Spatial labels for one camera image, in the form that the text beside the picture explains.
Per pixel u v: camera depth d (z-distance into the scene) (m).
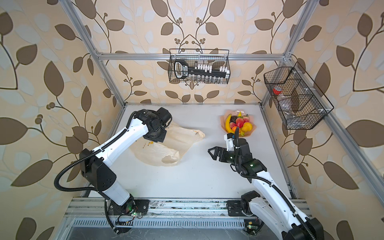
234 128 0.99
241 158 0.60
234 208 0.73
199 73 0.83
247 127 1.00
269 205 0.49
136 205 0.74
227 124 1.02
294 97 0.81
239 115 1.05
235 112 1.10
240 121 1.01
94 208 0.76
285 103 0.71
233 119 1.04
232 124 1.03
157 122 0.59
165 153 0.75
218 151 0.69
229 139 0.72
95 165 0.42
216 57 0.91
